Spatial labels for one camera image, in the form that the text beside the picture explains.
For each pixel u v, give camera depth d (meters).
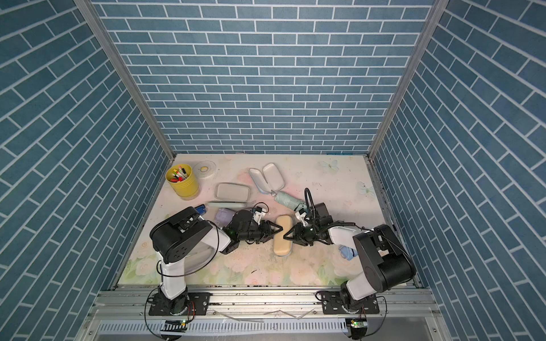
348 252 0.84
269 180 1.09
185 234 0.52
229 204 0.94
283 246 0.83
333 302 0.74
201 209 0.96
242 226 0.75
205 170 1.12
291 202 0.98
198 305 0.74
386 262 0.45
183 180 0.91
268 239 0.85
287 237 0.86
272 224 0.86
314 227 0.72
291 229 0.84
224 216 0.92
